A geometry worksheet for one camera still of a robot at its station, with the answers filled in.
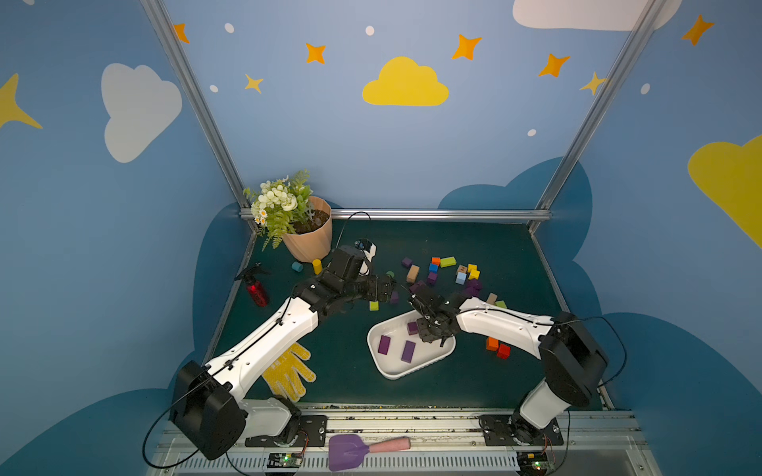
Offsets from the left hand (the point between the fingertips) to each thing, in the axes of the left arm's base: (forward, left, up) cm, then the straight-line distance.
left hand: (387, 279), depth 78 cm
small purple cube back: (+22, -7, -21) cm, 32 cm away
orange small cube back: (+22, -18, -21) cm, 35 cm away
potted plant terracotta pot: (+20, +31, +6) cm, 37 cm away
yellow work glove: (-19, +29, -22) cm, 41 cm away
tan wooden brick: (+17, -9, -21) cm, 28 cm away
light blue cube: (+16, -26, -22) cm, 38 cm away
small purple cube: (-5, -8, -20) cm, 22 cm away
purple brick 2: (-11, -7, -22) cm, 26 cm away
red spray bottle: (+5, +41, -13) cm, 44 cm away
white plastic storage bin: (-10, -4, -23) cm, 25 cm away
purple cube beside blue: (+15, -16, -21) cm, 31 cm away
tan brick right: (+8, -36, -22) cm, 43 cm away
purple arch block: (+13, -30, -22) cm, 39 cm away
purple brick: (-9, +1, -21) cm, 23 cm away
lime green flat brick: (+24, -23, -22) cm, 40 cm away
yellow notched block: (+18, -31, -20) cm, 41 cm away
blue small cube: (+19, -17, -20) cm, 32 cm away
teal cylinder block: (+18, +33, -20) cm, 42 cm away
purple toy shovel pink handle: (-37, +9, -21) cm, 43 cm away
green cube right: (+6, -38, -21) cm, 44 cm away
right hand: (-5, -14, -18) cm, 24 cm away
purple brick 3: (+14, -11, -25) cm, 30 cm away
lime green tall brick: (+4, +4, -21) cm, 22 cm away
